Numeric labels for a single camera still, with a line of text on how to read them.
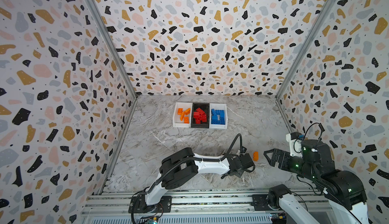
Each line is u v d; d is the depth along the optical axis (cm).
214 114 109
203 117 105
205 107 110
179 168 50
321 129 86
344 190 37
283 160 53
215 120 105
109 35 86
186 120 104
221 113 108
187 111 107
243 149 78
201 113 106
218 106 110
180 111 109
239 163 66
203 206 74
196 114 106
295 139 54
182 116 106
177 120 106
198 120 105
